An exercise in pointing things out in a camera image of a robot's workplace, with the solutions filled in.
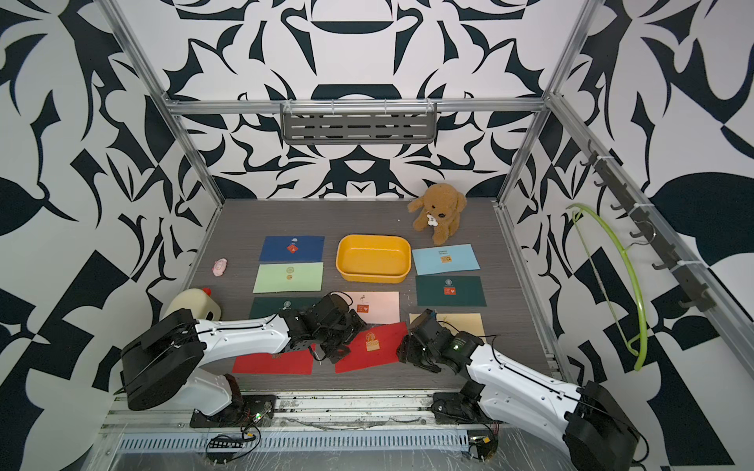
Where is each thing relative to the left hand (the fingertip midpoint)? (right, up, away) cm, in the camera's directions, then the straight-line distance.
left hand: (365, 335), depth 83 cm
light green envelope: (-26, +14, +16) cm, 33 cm away
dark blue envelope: (-26, +23, +22) cm, 41 cm away
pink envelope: (+3, +6, +9) cm, 11 cm away
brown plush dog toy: (+24, +36, +13) cm, 45 cm away
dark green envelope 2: (+27, +10, +13) cm, 31 cm away
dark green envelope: (-33, +5, +12) cm, 35 cm away
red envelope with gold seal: (+3, -4, +2) cm, 5 cm away
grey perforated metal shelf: (-3, +64, +11) cm, 65 cm away
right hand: (+10, -4, -1) cm, 11 cm away
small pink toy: (-49, +17, +16) cm, 54 cm away
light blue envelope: (+27, +19, +21) cm, 39 cm away
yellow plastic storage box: (+2, +20, +21) cm, 28 cm away
